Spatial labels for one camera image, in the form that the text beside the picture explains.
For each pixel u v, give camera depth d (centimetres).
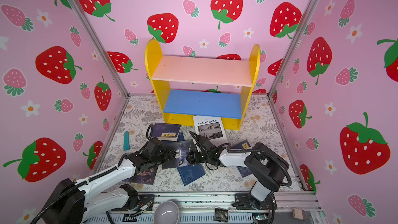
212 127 97
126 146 93
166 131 99
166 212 70
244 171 84
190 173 83
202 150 68
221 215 69
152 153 66
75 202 40
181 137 97
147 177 81
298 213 70
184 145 90
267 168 45
